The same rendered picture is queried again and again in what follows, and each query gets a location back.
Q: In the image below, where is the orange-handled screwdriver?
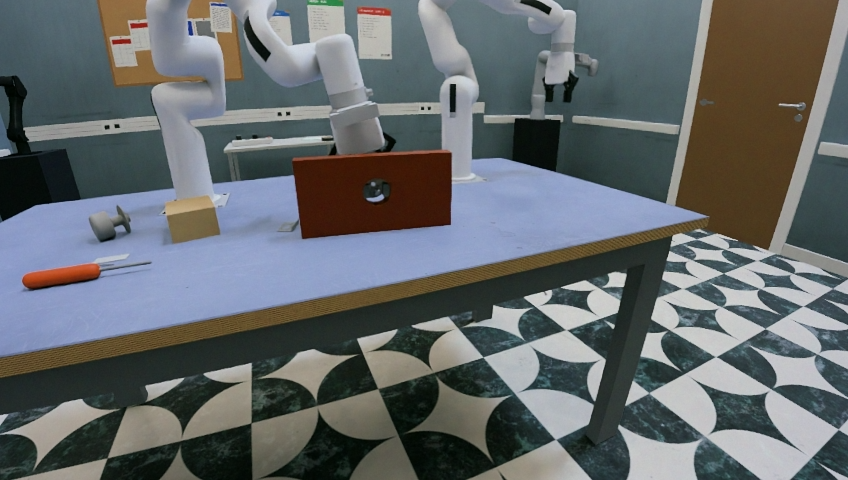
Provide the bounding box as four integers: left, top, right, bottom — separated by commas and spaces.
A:
22, 261, 152, 289

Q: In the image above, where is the tan cardboard box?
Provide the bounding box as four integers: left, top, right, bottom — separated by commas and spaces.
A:
165, 195, 221, 244

